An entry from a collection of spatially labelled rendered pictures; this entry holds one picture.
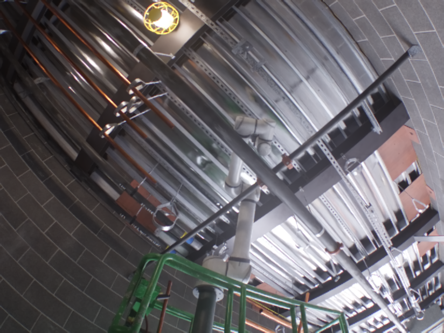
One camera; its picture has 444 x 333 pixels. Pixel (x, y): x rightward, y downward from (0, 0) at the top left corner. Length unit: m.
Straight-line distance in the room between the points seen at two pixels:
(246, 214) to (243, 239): 0.18
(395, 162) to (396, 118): 0.64
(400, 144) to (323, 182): 1.08
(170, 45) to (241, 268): 1.75
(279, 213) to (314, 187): 0.43
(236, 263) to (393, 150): 2.03
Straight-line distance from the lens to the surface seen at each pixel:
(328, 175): 2.15
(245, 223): 1.58
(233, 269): 1.54
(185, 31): 1.87
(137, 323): 0.99
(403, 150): 2.79
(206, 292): 1.43
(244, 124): 1.28
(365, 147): 2.21
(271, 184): 1.32
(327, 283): 3.75
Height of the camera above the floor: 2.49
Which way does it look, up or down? 65 degrees up
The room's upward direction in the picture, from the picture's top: 12 degrees clockwise
